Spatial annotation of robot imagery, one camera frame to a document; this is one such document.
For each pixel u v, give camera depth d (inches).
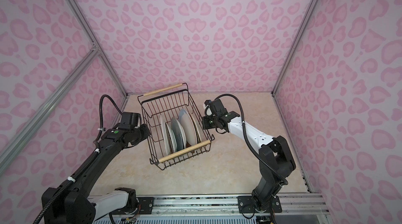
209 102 31.3
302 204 29.6
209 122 30.0
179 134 31.6
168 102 41.2
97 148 19.0
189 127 31.7
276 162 17.7
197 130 30.2
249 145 18.2
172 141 30.0
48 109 25.2
